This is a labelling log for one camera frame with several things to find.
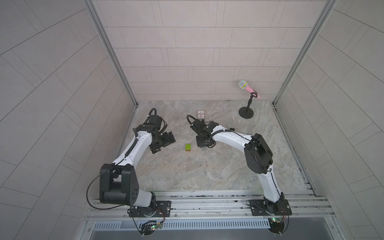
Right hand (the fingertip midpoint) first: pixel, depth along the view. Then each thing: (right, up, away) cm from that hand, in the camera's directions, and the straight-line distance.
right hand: (201, 144), depth 93 cm
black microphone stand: (+34, +20, +18) cm, 43 cm away
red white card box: (0, +19, +16) cm, 25 cm away
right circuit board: (+34, -33, -24) cm, 53 cm away
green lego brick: (-8, -1, -3) cm, 9 cm away
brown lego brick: (-8, -3, -2) cm, 9 cm away
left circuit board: (-25, -34, -24) cm, 48 cm away
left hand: (-17, +3, -7) cm, 19 cm away
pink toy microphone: (+26, +37, -1) cm, 46 cm away
